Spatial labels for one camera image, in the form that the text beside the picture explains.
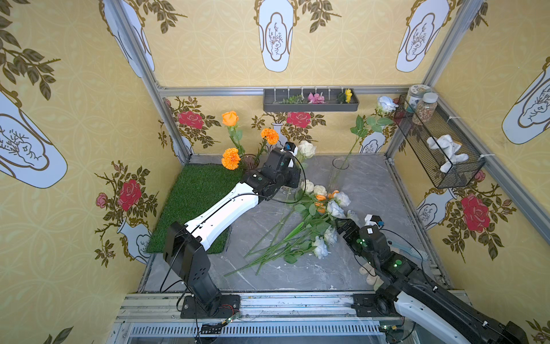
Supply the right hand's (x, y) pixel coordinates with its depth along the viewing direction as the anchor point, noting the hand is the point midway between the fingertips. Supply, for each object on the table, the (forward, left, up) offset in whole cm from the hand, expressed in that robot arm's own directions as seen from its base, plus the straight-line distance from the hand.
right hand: (341, 223), depth 82 cm
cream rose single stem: (+18, +14, +21) cm, 31 cm away
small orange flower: (+15, +6, -6) cm, 17 cm away
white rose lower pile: (-2, +3, -6) cm, 7 cm away
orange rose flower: (+31, +44, +25) cm, 60 cm away
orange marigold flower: (+24, +28, +22) cm, 43 cm away
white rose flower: (+7, +1, -1) cm, 7 cm away
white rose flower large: (+13, -3, -3) cm, 14 cm away
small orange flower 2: (+18, 0, -7) cm, 19 cm away
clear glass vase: (+26, -2, +4) cm, 26 cm away
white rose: (-8, +8, -5) cm, 12 cm away
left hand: (+14, +21, +15) cm, 29 cm away
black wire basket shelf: (+14, -42, +15) cm, 47 cm away
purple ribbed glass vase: (+24, +38, +8) cm, 45 cm away
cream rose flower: (+23, +11, -8) cm, 27 cm away
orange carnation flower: (+12, +41, +23) cm, 48 cm away
